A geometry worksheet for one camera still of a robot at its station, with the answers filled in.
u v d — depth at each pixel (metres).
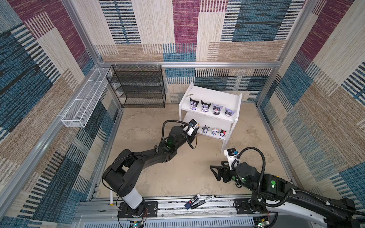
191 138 0.76
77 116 0.70
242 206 0.73
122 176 0.45
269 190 0.52
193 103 0.69
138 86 1.11
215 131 0.81
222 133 0.80
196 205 0.75
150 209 0.74
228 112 0.67
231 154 0.63
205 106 0.68
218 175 0.64
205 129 0.82
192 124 0.71
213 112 0.70
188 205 0.74
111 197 0.76
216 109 0.66
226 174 0.62
